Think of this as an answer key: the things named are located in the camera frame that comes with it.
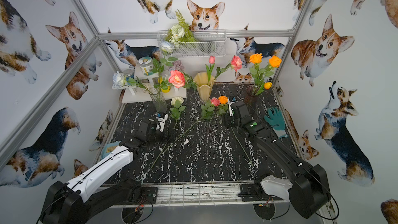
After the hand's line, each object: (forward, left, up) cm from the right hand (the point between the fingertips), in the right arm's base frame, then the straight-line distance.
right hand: (232, 110), depth 82 cm
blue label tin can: (+24, +60, +5) cm, 65 cm away
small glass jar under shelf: (+13, +47, +7) cm, 49 cm away
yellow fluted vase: (+25, +18, -2) cm, 31 cm away
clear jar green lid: (+25, +49, +11) cm, 56 cm away
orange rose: (+22, -24, +14) cm, 36 cm away
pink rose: (+18, -2, +16) cm, 25 cm away
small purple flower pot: (+30, +32, +7) cm, 45 cm away
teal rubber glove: (+7, -31, -20) cm, 37 cm away
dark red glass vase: (+9, -11, -1) cm, 14 cm away
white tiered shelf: (+27, +67, -16) cm, 74 cm away
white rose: (+8, +56, +16) cm, 59 cm away
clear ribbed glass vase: (+13, +44, -5) cm, 46 cm away
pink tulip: (+27, +10, +13) cm, 31 cm away
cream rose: (+18, +35, -16) cm, 43 cm away
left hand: (-6, +33, -6) cm, 34 cm away
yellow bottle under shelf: (+16, +40, +7) cm, 44 cm away
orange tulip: (+8, -18, +10) cm, 22 cm away
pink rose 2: (+12, +15, -18) cm, 26 cm away
